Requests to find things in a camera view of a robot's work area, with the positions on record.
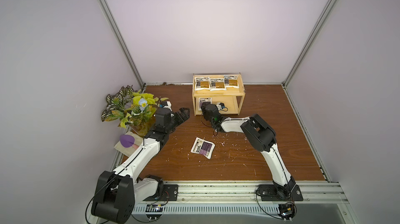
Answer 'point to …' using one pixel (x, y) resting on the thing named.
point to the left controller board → (154, 208)
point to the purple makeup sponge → (127, 140)
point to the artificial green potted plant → (133, 109)
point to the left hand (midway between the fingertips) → (186, 111)
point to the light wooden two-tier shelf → (232, 97)
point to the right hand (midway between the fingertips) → (200, 102)
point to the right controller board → (286, 211)
